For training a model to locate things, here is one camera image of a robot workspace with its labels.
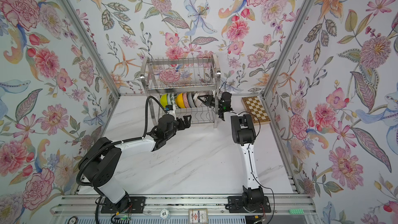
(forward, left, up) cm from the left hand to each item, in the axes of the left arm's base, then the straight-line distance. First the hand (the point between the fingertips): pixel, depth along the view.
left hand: (188, 118), depth 89 cm
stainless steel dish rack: (+40, +1, -9) cm, 41 cm away
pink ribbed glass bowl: (+16, -5, -3) cm, 17 cm away
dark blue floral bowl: (+18, -1, -5) cm, 18 cm away
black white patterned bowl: (+18, +2, -4) cm, 18 cm away
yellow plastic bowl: (+18, +6, -5) cm, 19 cm away
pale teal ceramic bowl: (+18, +13, -3) cm, 23 cm away
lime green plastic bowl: (+17, +16, -2) cm, 24 cm away
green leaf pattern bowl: (+20, +11, -2) cm, 23 cm away
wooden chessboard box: (+11, -47, -11) cm, 50 cm away
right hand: (+17, -6, -2) cm, 18 cm away
